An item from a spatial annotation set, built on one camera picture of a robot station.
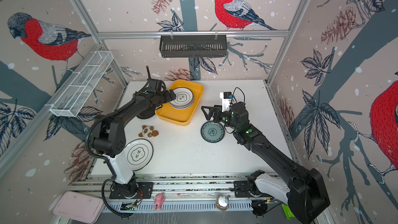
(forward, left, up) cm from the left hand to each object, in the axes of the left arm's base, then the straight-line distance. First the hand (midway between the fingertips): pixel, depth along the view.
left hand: (170, 96), depth 94 cm
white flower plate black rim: (+7, -7, -11) cm, 15 cm away
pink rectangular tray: (-54, +36, -13) cm, 66 cm away
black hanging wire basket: (+34, -14, +13) cm, 39 cm away
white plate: (-30, +16, -15) cm, 37 cm away
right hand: (-17, -22, +11) cm, 30 cm away
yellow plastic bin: (-2, +5, -15) cm, 16 cm away
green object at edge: (-58, -58, -13) cm, 83 cm away
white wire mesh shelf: (-3, +43, +16) cm, 46 cm away
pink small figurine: (-51, 0, -12) cm, 53 cm away
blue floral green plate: (-17, -26, -15) cm, 34 cm away
